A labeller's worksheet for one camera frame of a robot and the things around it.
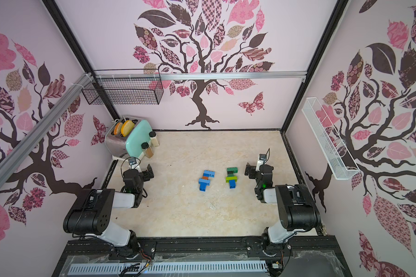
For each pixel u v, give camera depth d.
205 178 0.96
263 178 0.71
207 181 0.94
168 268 0.70
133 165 0.79
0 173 0.50
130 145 0.94
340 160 0.66
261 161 0.81
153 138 1.07
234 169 0.98
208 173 0.97
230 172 0.97
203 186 0.91
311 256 0.72
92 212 0.46
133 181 0.71
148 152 1.03
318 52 0.82
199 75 0.93
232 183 0.92
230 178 0.95
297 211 0.45
